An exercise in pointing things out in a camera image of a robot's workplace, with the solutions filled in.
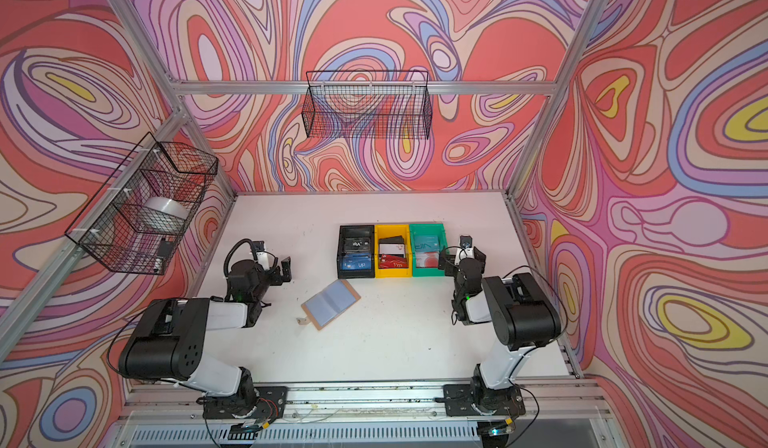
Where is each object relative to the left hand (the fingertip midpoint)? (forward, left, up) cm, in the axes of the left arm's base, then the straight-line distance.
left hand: (277, 256), depth 94 cm
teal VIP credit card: (+7, -49, -4) cm, 49 cm away
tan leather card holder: (-14, -17, -5) cm, 23 cm away
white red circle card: (+1, -48, -4) cm, 49 cm away
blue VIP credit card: (+1, -25, -5) cm, 25 cm away
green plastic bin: (+9, -49, +2) cm, 50 cm away
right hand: (+2, -59, -1) cm, 59 cm away
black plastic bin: (+10, -24, -5) cm, 27 cm away
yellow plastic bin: (+10, -37, -1) cm, 38 cm away
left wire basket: (-3, +28, +23) cm, 36 cm away
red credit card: (+1, -35, -5) cm, 35 cm away
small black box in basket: (-10, +20, +19) cm, 29 cm away
